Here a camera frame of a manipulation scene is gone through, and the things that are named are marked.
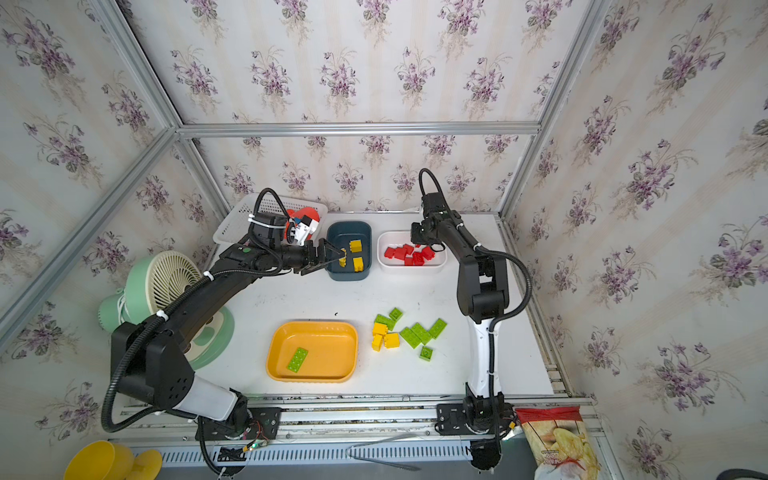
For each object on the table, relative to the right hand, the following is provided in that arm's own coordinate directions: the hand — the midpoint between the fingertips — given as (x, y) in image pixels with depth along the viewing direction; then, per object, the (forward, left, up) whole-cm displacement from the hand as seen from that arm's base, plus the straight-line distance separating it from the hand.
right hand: (430, 235), depth 103 cm
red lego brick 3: (-1, +7, -7) cm, 10 cm away
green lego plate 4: (-31, -1, -8) cm, 32 cm away
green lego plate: (-42, +40, -7) cm, 58 cm away
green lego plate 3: (-33, +4, -7) cm, 34 cm away
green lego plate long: (-33, +7, -8) cm, 35 cm away
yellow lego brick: (0, +26, -6) cm, 27 cm away
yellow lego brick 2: (-9, +25, -5) cm, 27 cm away
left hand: (-21, +28, +14) cm, 38 cm away
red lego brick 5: (-6, +4, -6) cm, 9 cm away
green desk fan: (-34, +66, +23) cm, 78 cm away
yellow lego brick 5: (-35, +13, -7) cm, 38 cm away
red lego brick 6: (-5, +7, -8) cm, 12 cm away
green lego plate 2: (-28, +16, -8) cm, 33 cm away
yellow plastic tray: (-37, +31, -13) cm, 50 cm away
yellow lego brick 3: (-32, +16, -7) cm, 36 cm away
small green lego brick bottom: (-38, +3, -8) cm, 39 cm away
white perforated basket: (+5, +71, -1) cm, 71 cm away
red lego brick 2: (-2, +10, -8) cm, 13 cm away
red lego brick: (-2, +14, -7) cm, 16 cm away
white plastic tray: (+3, +12, -5) cm, 13 cm away
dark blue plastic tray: (+2, +26, -4) cm, 27 cm away
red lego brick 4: (-2, 0, -7) cm, 8 cm away
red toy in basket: (-14, +36, +23) cm, 45 cm away
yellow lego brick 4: (-36, +17, -5) cm, 41 cm away
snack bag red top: (-59, -25, -3) cm, 65 cm away
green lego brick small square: (-27, +12, -7) cm, 30 cm away
